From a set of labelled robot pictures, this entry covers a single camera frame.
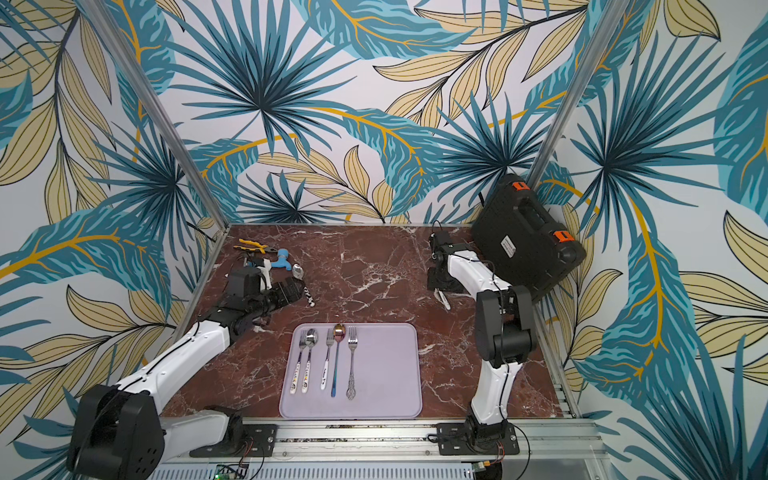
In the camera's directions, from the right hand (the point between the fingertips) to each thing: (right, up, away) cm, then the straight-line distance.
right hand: (445, 284), depth 96 cm
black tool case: (+22, +16, -3) cm, 27 cm away
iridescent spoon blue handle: (-33, -14, -6) cm, 36 cm away
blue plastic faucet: (-55, +7, +8) cm, 56 cm away
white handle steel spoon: (0, -5, +4) cm, 6 cm away
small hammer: (-70, +9, +14) cm, 72 cm away
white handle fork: (-36, -16, -6) cm, 40 cm away
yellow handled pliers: (-65, +12, +14) cm, 68 cm away
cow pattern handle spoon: (-49, +4, +7) cm, 50 cm away
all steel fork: (-28, -27, -14) cm, 42 cm away
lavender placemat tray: (-19, -24, -12) cm, 33 cm away
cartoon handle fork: (-44, -16, -6) cm, 47 cm away
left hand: (-45, -1, -11) cm, 47 cm away
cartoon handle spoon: (-41, -15, -8) cm, 44 cm away
